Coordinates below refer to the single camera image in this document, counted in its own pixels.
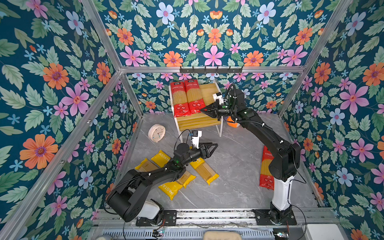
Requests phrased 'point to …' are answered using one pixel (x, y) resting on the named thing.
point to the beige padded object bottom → (222, 235)
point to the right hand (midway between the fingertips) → (201, 108)
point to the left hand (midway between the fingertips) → (217, 143)
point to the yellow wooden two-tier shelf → (207, 91)
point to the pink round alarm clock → (157, 132)
